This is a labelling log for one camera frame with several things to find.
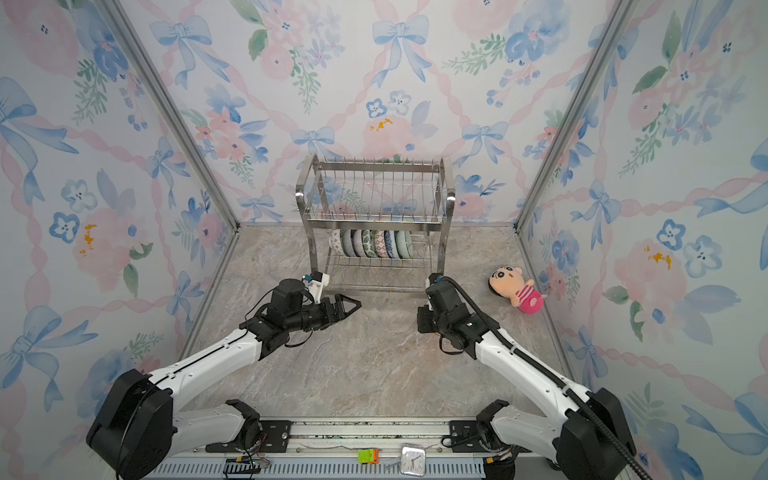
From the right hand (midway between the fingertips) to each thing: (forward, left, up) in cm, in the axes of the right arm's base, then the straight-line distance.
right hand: (422, 310), depth 83 cm
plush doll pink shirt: (+13, -29, -5) cm, 32 cm away
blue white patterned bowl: (+25, +9, -1) cm, 27 cm away
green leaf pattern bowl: (+26, +17, -1) cm, 31 cm away
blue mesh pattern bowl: (+26, +13, -1) cm, 29 cm away
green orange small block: (-33, +13, -9) cm, 37 cm away
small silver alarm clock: (-33, +3, -11) cm, 35 cm away
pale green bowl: (+26, +4, -1) cm, 26 cm away
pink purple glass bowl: (+26, +20, -1) cm, 33 cm away
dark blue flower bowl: (+26, +24, -1) cm, 35 cm away
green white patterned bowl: (+26, +28, -1) cm, 38 cm away
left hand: (-2, +18, +4) cm, 19 cm away
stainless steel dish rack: (+24, +13, +9) cm, 29 cm away
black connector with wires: (-35, +45, -15) cm, 59 cm away
